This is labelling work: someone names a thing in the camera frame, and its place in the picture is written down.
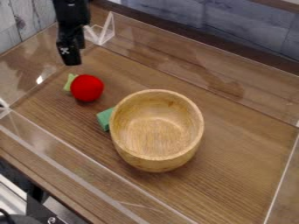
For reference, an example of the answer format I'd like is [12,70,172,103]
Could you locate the green foam block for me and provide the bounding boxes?
[96,108,113,131]

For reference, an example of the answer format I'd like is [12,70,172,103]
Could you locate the black equipment under table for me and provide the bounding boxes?
[0,174,64,224]

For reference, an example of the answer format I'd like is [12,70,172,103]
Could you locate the clear acrylic tray walls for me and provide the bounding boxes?
[0,16,299,224]

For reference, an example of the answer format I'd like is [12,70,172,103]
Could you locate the red plush strawberry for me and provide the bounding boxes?
[63,73,104,102]

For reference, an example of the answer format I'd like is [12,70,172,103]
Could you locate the light wooden bowl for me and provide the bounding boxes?
[109,89,204,172]

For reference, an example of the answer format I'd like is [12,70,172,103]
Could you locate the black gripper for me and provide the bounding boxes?
[52,0,91,66]

